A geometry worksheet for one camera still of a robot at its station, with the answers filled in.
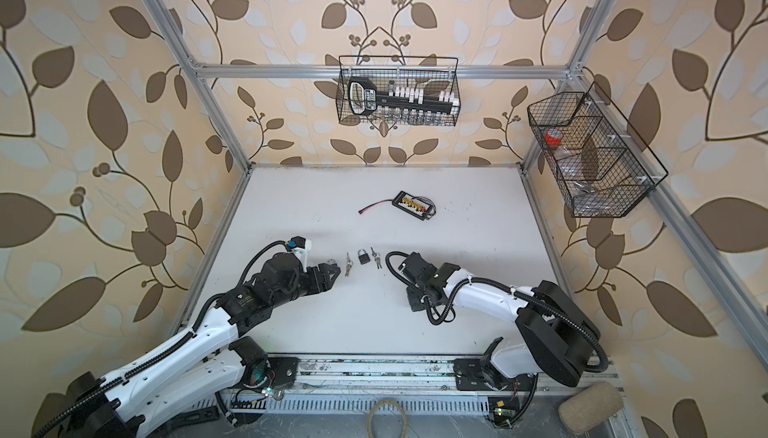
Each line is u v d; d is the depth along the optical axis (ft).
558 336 1.39
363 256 3.15
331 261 3.07
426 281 2.13
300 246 2.37
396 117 2.91
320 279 2.31
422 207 3.46
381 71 2.97
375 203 3.57
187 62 2.92
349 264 3.07
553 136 2.84
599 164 2.70
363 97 2.77
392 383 2.42
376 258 3.15
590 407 2.21
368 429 2.23
